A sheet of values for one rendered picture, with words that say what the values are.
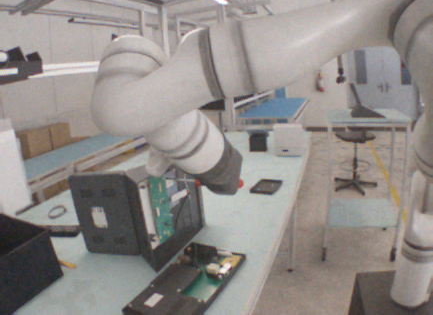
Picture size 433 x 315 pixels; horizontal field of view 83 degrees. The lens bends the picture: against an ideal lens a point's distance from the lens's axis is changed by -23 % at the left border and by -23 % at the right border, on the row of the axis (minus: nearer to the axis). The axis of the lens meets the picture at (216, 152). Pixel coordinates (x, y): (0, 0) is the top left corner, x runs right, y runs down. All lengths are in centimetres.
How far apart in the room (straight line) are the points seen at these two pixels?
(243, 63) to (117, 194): 49
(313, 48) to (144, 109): 15
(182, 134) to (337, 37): 19
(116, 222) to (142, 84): 49
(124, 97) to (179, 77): 5
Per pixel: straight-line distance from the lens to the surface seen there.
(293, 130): 138
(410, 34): 29
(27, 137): 403
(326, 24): 27
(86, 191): 70
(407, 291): 76
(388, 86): 728
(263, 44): 24
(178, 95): 26
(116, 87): 26
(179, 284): 58
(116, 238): 73
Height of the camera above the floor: 138
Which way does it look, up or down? 14 degrees down
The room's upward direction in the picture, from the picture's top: 5 degrees counter-clockwise
